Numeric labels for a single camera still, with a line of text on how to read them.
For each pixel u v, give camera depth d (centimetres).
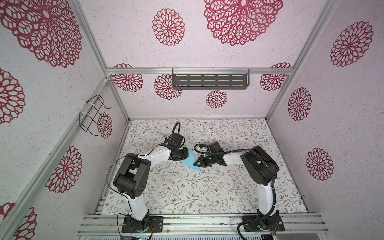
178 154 80
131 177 48
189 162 95
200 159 88
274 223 71
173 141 76
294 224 76
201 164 87
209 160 87
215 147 82
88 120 75
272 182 54
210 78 92
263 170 53
